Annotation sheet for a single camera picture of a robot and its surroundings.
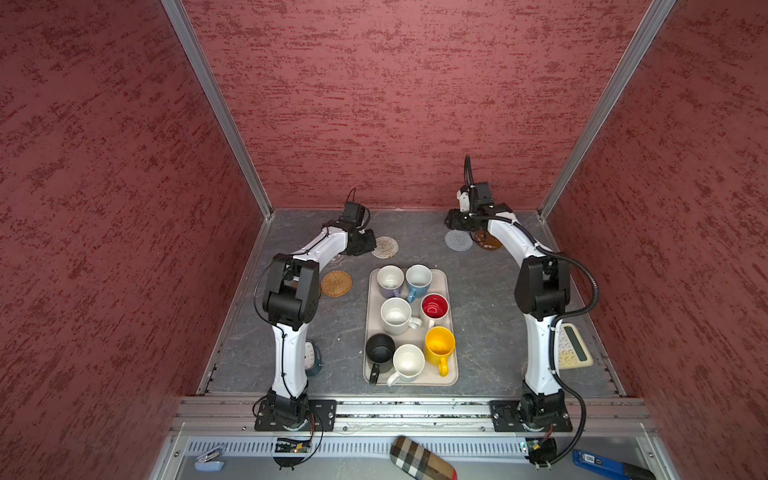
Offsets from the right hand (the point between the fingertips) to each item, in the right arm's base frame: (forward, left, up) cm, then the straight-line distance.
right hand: (449, 224), depth 101 cm
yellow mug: (-38, +7, -10) cm, 40 cm away
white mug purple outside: (-16, +21, -8) cm, 28 cm away
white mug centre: (-28, +20, -10) cm, 36 cm away
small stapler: (-63, +63, -9) cm, 90 cm away
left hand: (-6, +27, -5) cm, 28 cm away
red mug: (-27, +8, -9) cm, 29 cm away
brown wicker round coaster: (-15, +40, -12) cm, 44 cm away
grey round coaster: (+2, -6, -12) cm, 13 cm away
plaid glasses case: (-65, +16, -8) cm, 68 cm away
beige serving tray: (-34, +16, -10) cm, 39 cm away
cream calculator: (-40, -31, -11) cm, 52 cm away
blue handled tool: (-67, -27, -8) cm, 73 cm away
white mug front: (-43, +17, -10) cm, 47 cm away
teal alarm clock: (-42, +43, -7) cm, 60 cm away
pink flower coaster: (-6, +40, -12) cm, 42 cm away
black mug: (-40, +25, -7) cm, 48 cm away
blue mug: (-18, +12, -6) cm, 22 cm away
